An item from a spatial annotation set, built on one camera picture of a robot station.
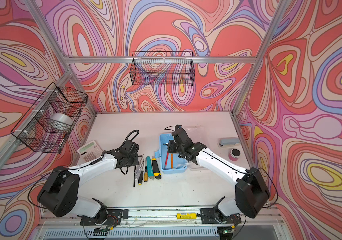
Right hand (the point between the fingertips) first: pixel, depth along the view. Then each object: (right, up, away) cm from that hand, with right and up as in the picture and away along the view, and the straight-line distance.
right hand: (171, 148), depth 83 cm
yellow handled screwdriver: (-15, -16, +3) cm, 22 cm away
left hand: (-21, -8, +7) cm, 23 cm away
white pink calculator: (-53, -4, +12) cm, 54 cm away
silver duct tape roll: (-52, +14, -13) cm, 56 cm away
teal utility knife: (-13, -13, +7) cm, 20 cm away
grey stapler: (+40, +1, +22) cm, 45 cm away
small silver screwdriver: (-20, -14, +7) cm, 25 cm away
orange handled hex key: (+1, -10, +11) cm, 14 cm away
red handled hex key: (-3, -8, +11) cm, 14 cm away
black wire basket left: (-63, +13, -9) cm, 65 cm away
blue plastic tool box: (0, -11, +10) cm, 15 cm away
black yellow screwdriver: (-18, -16, +3) cm, 25 cm away
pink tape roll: (+39, -5, +7) cm, 40 cm away
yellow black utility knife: (-8, -16, +3) cm, 19 cm away
